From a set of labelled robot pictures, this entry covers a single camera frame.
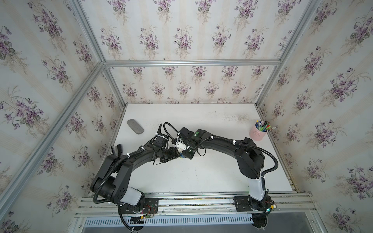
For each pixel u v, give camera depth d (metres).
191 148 0.66
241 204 0.73
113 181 0.43
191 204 0.75
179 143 0.79
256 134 0.93
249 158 0.50
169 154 0.78
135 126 1.03
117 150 0.91
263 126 0.93
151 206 0.72
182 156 0.80
